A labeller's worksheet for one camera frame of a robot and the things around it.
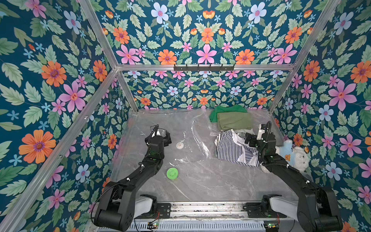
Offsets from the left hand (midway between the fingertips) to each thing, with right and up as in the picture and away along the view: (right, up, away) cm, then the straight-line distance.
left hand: (160, 132), depth 86 cm
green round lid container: (+8, -24, -4) cm, 25 cm away
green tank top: (+36, +12, +28) cm, 47 cm away
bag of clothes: (+32, -5, +16) cm, 36 cm away
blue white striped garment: (+44, -10, +5) cm, 46 cm away
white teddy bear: (+82, -16, -4) cm, 84 cm away
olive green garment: (+55, +7, +19) cm, 59 cm away
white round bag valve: (+10, -10, +12) cm, 19 cm away
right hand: (+59, 0, 0) cm, 59 cm away
